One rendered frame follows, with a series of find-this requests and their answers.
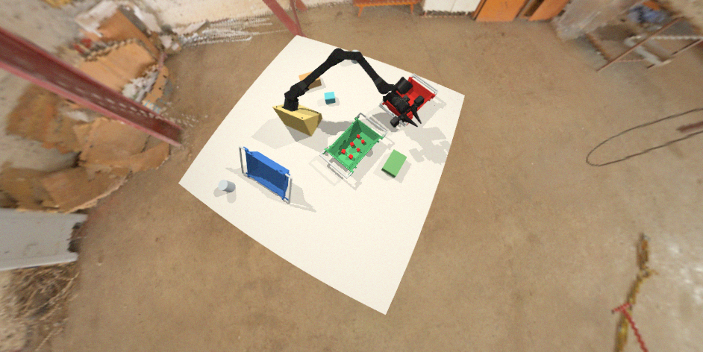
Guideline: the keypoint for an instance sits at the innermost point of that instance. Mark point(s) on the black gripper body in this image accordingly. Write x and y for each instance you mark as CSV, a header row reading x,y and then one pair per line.
x,y
417,102

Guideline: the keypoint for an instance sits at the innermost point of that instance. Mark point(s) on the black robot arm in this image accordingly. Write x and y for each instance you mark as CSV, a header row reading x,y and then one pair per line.
x,y
291,101

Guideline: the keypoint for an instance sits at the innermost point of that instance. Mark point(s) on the green plastic tray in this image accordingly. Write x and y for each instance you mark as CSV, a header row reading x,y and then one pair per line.
x,y
350,135

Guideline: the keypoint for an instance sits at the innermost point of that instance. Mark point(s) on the green cube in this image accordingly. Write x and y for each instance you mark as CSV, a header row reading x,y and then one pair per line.
x,y
394,163

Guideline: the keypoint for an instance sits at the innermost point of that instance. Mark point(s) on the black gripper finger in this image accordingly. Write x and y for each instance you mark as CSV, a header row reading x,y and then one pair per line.
x,y
408,120
415,114

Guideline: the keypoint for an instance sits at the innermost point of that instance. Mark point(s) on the small teal block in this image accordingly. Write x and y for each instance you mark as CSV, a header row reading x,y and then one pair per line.
x,y
329,97

